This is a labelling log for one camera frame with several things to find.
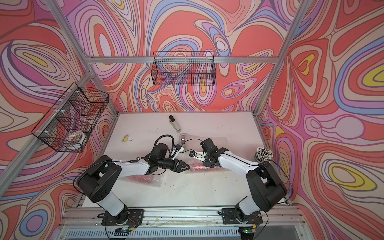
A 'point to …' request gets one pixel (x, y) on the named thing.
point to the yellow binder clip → (126, 138)
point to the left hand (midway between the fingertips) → (188, 168)
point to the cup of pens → (263, 154)
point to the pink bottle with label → (142, 178)
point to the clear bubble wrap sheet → (157, 182)
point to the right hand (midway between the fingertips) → (209, 158)
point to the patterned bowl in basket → (77, 136)
